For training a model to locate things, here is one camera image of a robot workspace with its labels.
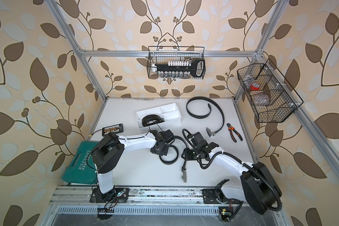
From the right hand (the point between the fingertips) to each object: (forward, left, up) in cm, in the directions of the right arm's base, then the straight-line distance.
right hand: (184, 155), depth 85 cm
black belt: (+15, -19, -1) cm, 25 cm away
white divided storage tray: (+34, +9, +1) cm, 35 cm away
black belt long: (-8, +1, -2) cm, 8 cm away
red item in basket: (+28, -42, +28) cm, 58 cm away
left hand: (+5, +14, -3) cm, 15 cm away
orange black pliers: (+20, -35, -3) cm, 40 cm away
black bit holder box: (+22, +48, -1) cm, 53 cm away
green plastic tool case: (-7, +59, +2) cm, 59 cm away
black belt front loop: (+24, +23, +7) cm, 34 cm away
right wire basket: (+17, -46, +30) cm, 58 cm away
